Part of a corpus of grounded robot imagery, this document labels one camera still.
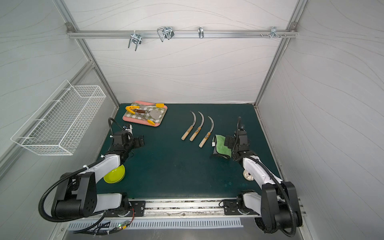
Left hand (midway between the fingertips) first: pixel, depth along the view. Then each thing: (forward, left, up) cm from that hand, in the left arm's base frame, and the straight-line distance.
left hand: (136, 137), depth 91 cm
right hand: (0, -63, +2) cm, 63 cm away
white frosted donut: (-20, -66, -7) cm, 70 cm away
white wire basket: (-8, +26, +23) cm, 36 cm away
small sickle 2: (+12, -39, -8) cm, 42 cm away
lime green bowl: (-22, +6, -4) cm, 24 cm away
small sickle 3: (+8, -46, -8) cm, 47 cm away
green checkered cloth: (+33, +6, -8) cm, 34 cm away
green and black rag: (-5, -52, -4) cm, 53 cm away
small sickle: (+9, -32, -7) cm, 34 cm away
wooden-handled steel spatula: (+26, -6, -8) cm, 28 cm away
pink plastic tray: (+21, +10, -8) cm, 24 cm away
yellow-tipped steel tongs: (+29, +15, -6) cm, 33 cm away
